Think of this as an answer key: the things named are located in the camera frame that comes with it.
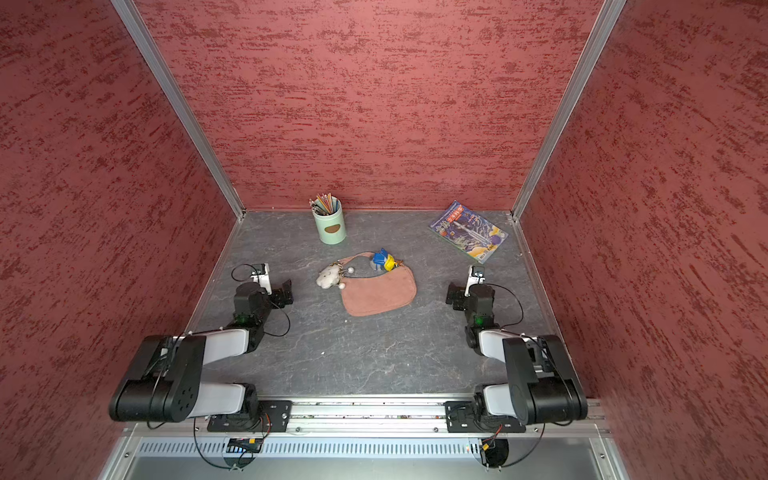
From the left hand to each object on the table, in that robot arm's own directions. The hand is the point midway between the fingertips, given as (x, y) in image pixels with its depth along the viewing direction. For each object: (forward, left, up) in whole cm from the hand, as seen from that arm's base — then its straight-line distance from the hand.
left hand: (275, 286), depth 93 cm
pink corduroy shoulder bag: (-1, -28, -3) cm, 28 cm away
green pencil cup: (+21, -15, +4) cm, 27 cm away
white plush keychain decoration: (+5, -17, -1) cm, 18 cm away
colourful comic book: (+27, -67, -4) cm, 73 cm away
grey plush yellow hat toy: (+10, -34, 0) cm, 36 cm away
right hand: (+1, -61, -1) cm, 61 cm away
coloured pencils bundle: (+30, -12, +8) cm, 33 cm away
